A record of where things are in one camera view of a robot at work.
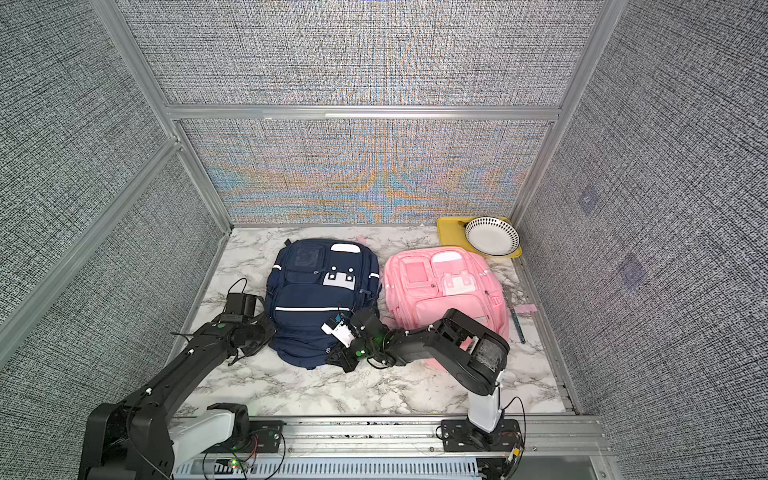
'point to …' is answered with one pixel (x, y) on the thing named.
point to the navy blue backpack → (311, 283)
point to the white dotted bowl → (492, 235)
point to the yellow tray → (451, 233)
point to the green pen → (517, 326)
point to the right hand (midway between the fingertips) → (326, 354)
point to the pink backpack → (423, 283)
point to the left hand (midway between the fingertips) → (278, 327)
